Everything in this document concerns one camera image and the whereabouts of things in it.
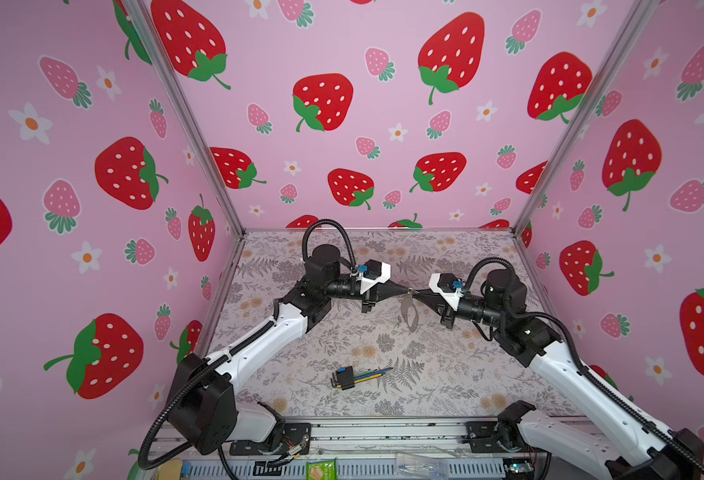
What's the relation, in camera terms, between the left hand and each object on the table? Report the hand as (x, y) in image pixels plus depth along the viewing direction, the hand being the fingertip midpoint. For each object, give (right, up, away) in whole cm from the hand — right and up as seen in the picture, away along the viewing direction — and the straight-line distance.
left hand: (405, 288), depth 66 cm
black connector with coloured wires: (-15, -27, +18) cm, 36 cm away
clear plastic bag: (+5, -42, +4) cm, 43 cm away
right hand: (+3, -1, +3) cm, 4 cm away
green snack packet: (-19, -43, +3) cm, 47 cm away
